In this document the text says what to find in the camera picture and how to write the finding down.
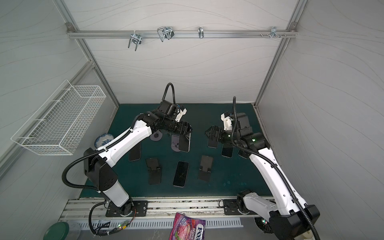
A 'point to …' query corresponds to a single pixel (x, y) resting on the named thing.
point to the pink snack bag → (186, 228)
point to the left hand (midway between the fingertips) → (185, 130)
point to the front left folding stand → (154, 171)
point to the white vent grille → (167, 223)
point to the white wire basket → (59, 124)
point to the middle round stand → (175, 143)
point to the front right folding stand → (205, 169)
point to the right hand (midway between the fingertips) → (212, 133)
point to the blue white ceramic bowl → (102, 139)
